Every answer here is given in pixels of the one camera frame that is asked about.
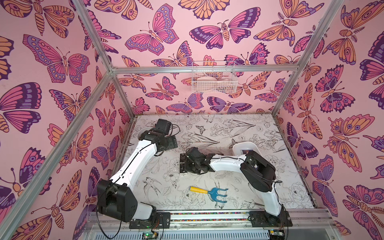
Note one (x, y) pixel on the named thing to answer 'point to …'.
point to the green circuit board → (150, 235)
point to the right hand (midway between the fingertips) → (180, 171)
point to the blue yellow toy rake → (213, 193)
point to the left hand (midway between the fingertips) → (169, 143)
